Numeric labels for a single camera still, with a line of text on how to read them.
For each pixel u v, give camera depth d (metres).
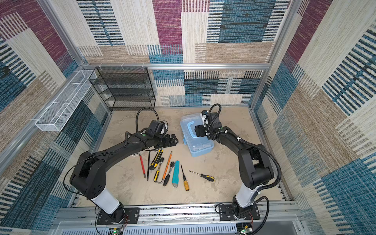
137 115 0.76
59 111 0.73
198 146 0.87
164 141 0.79
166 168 0.89
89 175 0.45
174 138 0.81
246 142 0.52
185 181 0.83
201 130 0.83
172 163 0.89
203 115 0.84
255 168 0.47
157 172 0.87
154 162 0.91
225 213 0.73
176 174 0.87
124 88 1.09
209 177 0.84
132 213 0.75
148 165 0.90
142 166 0.89
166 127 0.73
